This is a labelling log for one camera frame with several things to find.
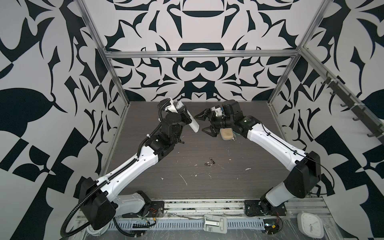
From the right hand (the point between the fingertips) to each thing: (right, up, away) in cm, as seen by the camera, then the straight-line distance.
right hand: (197, 122), depth 73 cm
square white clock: (+50, -46, -5) cm, 68 cm away
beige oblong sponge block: (+19, -8, +22) cm, 30 cm away
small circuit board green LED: (+35, -48, -2) cm, 60 cm away
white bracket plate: (+8, -46, -4) cm, 47 cm away
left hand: (-5, +9, -3) cm, 11 cm away
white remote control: (-2, -1, +1) cm, 3 cm away
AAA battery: (+9, -23, +17) cm, 31 cm away
